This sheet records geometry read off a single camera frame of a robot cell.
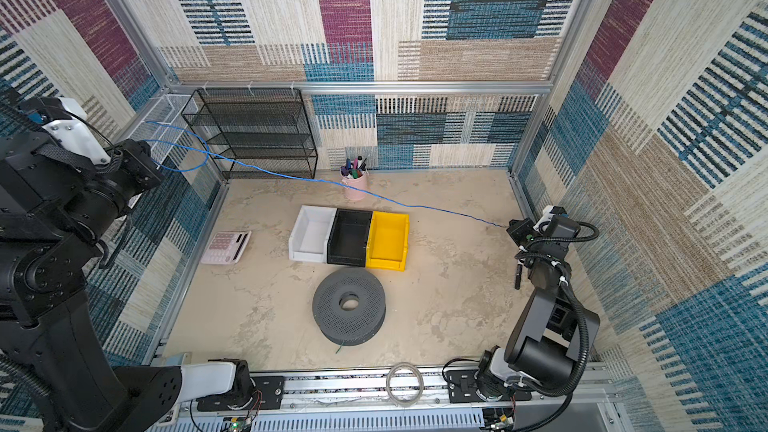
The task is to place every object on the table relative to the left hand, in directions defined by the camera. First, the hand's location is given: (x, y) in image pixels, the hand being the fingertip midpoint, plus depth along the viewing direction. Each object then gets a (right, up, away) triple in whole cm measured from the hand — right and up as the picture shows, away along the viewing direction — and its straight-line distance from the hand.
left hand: (139, 135), depth 46 cm
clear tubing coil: (+41, -51, +30) cm, 72 cm away
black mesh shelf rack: (-11, +15, +65) cm, 67 cm away
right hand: (+74, -16, +41) cm, 86 cm away
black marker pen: (+77, -33, +45) cm, 96 cm away
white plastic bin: (+12, -23, +54) cm, 60 cm away
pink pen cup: (+26, -1, +59) cm, 65 cm away
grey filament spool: (+26, -42, +32) cm, 58 cm away
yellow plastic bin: (+38, -23, +53) cm, 69 cm away
